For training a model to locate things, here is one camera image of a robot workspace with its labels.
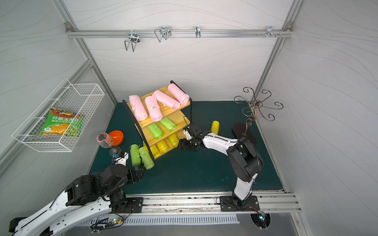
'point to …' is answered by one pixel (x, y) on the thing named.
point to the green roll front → (170, 126)
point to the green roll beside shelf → (147, 160)
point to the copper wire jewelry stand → (251, 110)
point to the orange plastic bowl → (117, 137)
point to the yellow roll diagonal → (174, 139)
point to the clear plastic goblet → (106, 141)
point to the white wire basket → (80, 98)
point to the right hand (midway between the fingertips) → (183, 147)
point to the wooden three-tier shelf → (163, 117)
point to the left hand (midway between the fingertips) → (140, 172)
